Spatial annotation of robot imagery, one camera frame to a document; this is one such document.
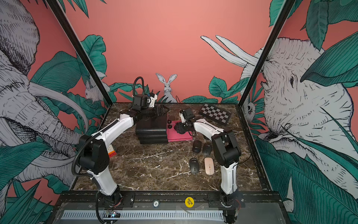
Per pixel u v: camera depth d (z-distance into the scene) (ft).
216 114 3.64
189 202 2.40
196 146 3.06
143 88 3.75
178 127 2.83
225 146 1.77
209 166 2.76
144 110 2.40
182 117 2.73
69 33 2.57
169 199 2.47
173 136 3.32
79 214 2.30
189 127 2.34
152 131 2.69
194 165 2.83
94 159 1.55
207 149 3.04
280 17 2.41
